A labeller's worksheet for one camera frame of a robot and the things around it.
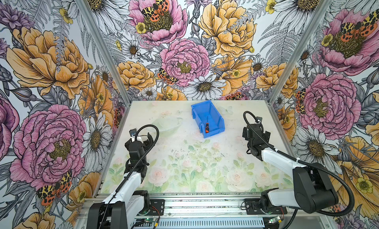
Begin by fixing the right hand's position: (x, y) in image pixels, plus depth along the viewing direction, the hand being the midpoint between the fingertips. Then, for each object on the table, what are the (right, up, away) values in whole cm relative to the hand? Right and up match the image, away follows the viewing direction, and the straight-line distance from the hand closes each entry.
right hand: (256, 133), depth 90 cm
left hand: (-67, -3, -4) cm, 67 cm away
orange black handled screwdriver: (-28, +2, +15) cm, 32 cm away
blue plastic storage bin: (-21, +5, +17) cm, 28 cm away
